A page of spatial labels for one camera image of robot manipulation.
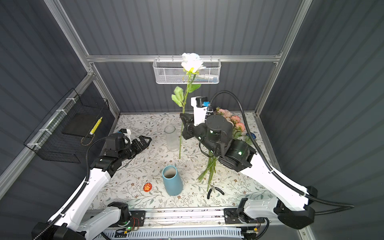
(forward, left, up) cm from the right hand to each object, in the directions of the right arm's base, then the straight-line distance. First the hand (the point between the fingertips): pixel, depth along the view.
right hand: (182, 116), depth 54 cm
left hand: (+6, +22, -26) cm, 34 cm away
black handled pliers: (-11, -14, -47) cm, 50 cm away
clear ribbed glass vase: (+14, +10, -33) cm, 37 cm away
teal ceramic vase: (-13, +7, -29) cm, 33 cm away
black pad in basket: (+11, +54, -16) cm, 57 cm away
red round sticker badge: (-11, +23, -46) cm, 53 cm away
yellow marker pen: (+10, +47, -17) cm, 51 cm away
